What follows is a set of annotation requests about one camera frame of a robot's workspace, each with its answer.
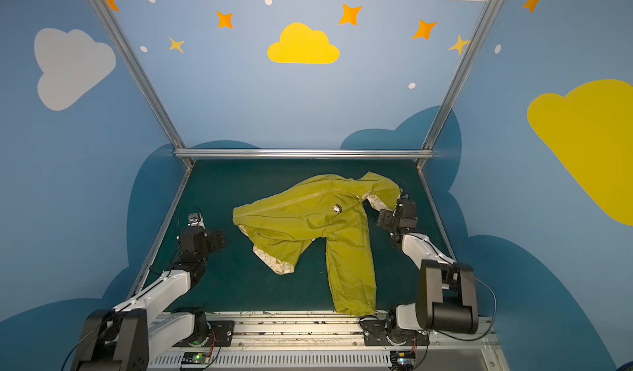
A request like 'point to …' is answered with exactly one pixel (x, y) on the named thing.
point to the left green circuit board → (195, 358)
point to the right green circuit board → (402, 360)
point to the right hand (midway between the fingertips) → (398, 213)
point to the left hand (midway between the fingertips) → (205, 232)
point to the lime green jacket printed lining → (280, 229)
